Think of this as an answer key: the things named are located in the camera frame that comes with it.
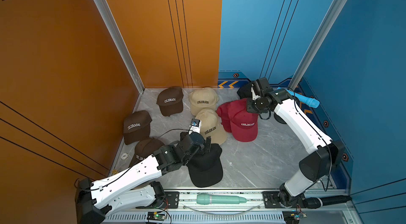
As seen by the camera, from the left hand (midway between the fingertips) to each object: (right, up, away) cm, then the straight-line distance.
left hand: (203, 134), depth 74 cm
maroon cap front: (+21, +4, +8) cm, 23 cm away
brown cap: (-40, 0, +20) cm, 45 cm away
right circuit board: (+40, -37, -4) cm, 54 cm away
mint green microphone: (+1, -29, -3) cm, 29 cm away
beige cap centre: (+4, +1, +18) cm, 18 cm away
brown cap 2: (-32, -10, +10) cm, 35 cm away
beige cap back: (-1, +18, +30) cm, 35 cm away
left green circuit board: (-22, -36, -3) cm, 42 cm away
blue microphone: (+56, +15, +7) cm, 58 cm away
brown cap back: (-23, +16, +31) cm, 42 cm away
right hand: (+24, +13, +8) cm, 28 cm away
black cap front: (+1, -20, +6) cm, 21 cm away
